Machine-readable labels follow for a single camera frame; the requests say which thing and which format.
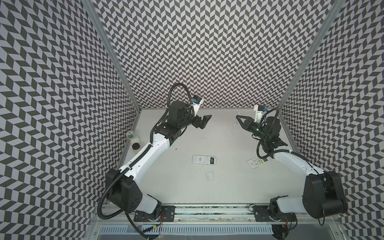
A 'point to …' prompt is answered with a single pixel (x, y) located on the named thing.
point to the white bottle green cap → (132, 137)
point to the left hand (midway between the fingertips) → (204, 111)
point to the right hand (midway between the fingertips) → (235, 120)
